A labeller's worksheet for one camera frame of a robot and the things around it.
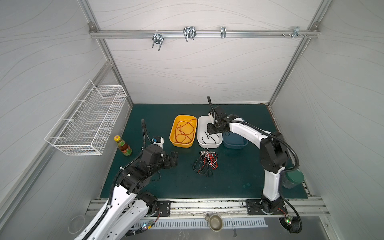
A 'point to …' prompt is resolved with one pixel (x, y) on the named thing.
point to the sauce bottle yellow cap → (125, 149)
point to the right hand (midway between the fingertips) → (212, 125)
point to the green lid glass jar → (291, 178)
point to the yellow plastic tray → (183, 131)
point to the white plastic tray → (205, 140)
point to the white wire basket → (86, 125)
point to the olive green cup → (215, 222)
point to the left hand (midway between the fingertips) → (172, 152)
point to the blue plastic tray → (232, 140)
